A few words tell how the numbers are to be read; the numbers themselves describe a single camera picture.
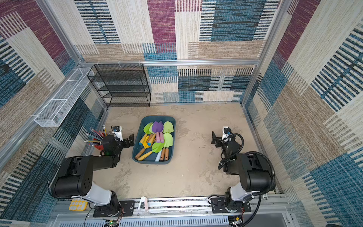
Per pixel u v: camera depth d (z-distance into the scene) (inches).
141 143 36.8
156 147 37.0
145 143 37.2
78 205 29.3
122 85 42.6
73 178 18.3
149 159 35.6
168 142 36.8
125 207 28.9
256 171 18.1
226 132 29.9
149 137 38.0
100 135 35.2
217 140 32.1
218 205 28.7
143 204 29.2
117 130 32.1
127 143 33.5
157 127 40.6
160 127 40.3
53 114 27.8
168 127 41.2
